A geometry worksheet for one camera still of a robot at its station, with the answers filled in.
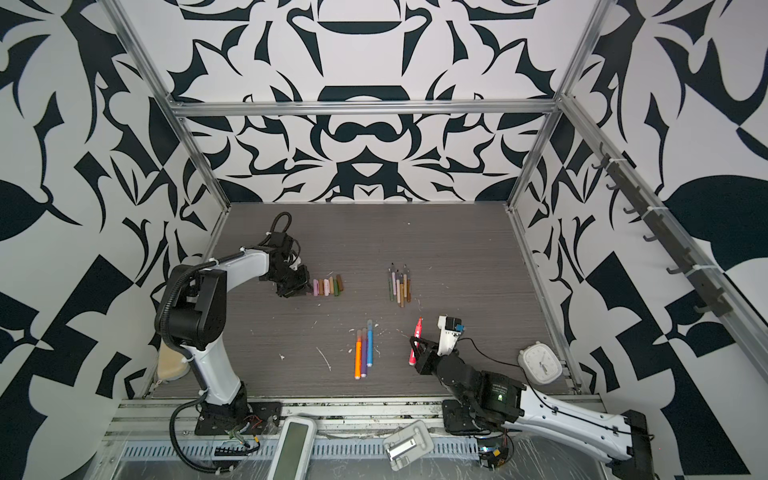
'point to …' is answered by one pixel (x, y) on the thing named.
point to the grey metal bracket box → (407, 445)
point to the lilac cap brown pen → (402, 291)
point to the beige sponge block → (170, 365)
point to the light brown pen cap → (321, 287)
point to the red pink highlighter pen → (417, 334)
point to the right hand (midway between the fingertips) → (410, 344)
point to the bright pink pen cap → (315, 287)
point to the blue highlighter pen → (369, 343)
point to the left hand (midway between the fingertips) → (312, 284)
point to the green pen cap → (336, 288)
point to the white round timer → (539, 364)
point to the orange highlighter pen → (358, 355)
